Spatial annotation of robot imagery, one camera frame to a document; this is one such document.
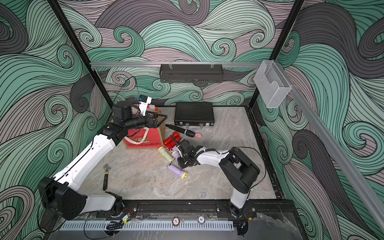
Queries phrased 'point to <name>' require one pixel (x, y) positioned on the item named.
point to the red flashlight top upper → (176, 136)
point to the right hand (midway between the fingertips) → (180, 163)
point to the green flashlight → (162, 151)
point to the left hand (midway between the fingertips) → (161, 113)
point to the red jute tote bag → (146, 138)
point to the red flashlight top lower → (169, 143)
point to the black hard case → (194, 115)
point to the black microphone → (187, 132)
